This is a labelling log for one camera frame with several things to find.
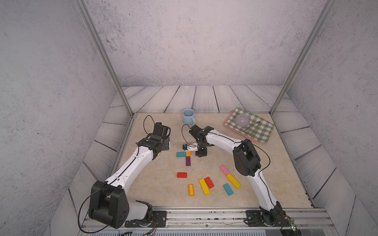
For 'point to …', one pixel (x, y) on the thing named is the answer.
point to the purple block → (188, 161)
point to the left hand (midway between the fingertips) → (164, 142)
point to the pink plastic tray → (227, 119)
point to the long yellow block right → (234, 181)
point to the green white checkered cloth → (258, 129)
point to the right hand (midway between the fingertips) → (200, 151)
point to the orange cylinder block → (191, 190)
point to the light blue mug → (188, 117)
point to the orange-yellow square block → (188, 154)
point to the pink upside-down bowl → (242, 120)
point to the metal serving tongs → (257, 122)
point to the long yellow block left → (204, 186)
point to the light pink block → (224, 169)
